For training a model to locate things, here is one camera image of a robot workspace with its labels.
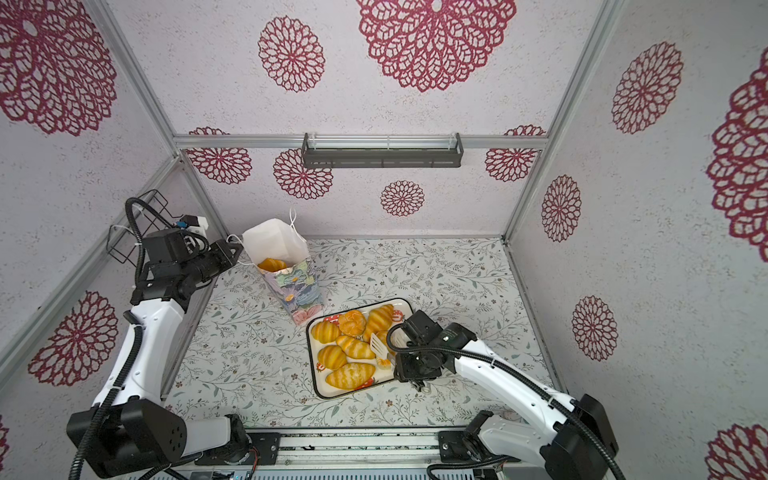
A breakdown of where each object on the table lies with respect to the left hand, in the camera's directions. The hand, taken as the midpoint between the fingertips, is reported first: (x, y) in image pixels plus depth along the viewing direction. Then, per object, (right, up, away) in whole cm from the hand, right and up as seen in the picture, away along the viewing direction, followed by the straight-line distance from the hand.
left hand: (243, 251), depth 77 cm
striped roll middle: (+28, -28, +10) cm, 41 cm away
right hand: (+40, -31, -1) cm, 51 cm away
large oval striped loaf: (+27, -34, +4) cm, 44 cm away
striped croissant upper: (+35, -21, +15) cm, 44 cm away
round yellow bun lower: (+21, -30, +8) cm, 38 cm away
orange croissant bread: (+27, -22, +15) cm, 37 cm away
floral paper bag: (+3, 0, +21) cm, 21 cm away
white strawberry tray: (+43, -18, +23) cm, 52 cm away
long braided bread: (0, -3, +20) cm, 20 cm away
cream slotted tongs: (+36, -27, +4) cm, 45 cm away
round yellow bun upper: (+19, -24, +13) cm, 33 cm away
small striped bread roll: (+36, -25, +12) cm, 46 cm away
